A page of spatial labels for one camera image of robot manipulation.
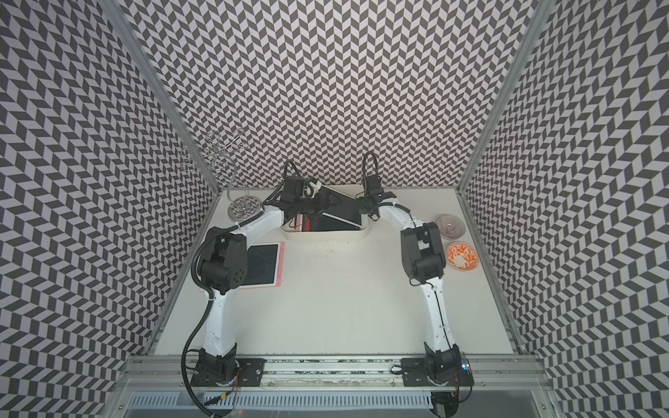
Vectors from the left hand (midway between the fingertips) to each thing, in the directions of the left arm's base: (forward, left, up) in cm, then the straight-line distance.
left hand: (336, 205), depth 95 cm
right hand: (+6, -12, -9) cm, 16 cm away
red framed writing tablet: (+1, +5, -12) cm, 13 cm away
